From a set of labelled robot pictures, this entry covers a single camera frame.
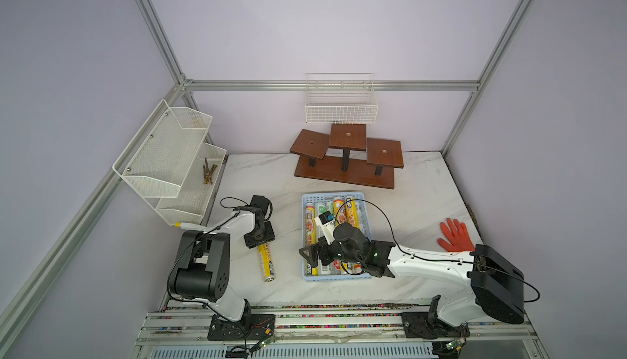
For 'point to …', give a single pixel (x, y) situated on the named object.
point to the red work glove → (457, 236)
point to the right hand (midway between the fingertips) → (311, 248)
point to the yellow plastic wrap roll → (309, 235)
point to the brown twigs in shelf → (207, 173)
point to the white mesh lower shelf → (188, 206)
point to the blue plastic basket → (335, 271)
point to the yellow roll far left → (268, 266)
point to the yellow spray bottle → (189, 226)
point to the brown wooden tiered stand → (346, 155)
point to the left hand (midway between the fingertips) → (264, 243)
